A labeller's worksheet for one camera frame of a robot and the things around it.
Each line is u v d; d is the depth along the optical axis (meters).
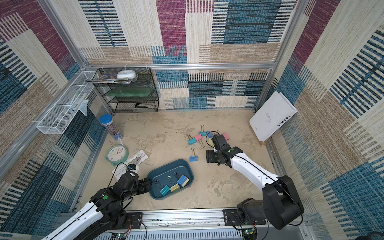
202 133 1.08
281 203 0.41
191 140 1.02
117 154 0.94
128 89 1.09
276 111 0.92
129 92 0.94
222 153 0.71
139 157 0.95
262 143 0.97
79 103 0.78
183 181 0.82
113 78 0.92
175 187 0.83
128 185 0.61
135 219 0.73
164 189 0.82
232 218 0.73
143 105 1.10
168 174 0.88
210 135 1.03
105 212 0.53
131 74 0.88
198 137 1.05
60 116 0.73
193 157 0.97
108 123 0.90
